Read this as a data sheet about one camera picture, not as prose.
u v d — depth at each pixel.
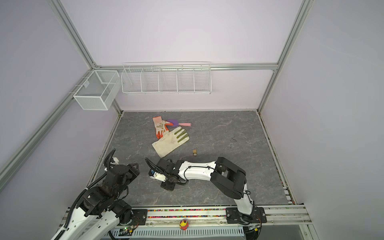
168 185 0.74
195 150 0.98
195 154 0.96
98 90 0.99
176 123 1.13
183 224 0.67
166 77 0.99
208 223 0.73
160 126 1.09
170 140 1.02
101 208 0.49
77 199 0.49
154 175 0.74
